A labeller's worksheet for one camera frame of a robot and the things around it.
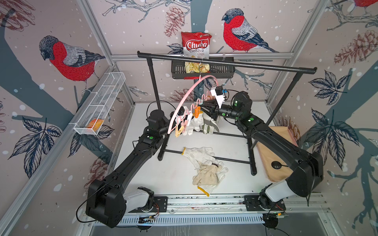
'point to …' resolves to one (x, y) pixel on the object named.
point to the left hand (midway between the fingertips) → (194, 113)
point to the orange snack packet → (95, 124)
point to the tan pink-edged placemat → (285, 131)
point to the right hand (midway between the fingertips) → (199, 105)
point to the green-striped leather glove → (209, 124)
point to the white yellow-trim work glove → (195, 124)
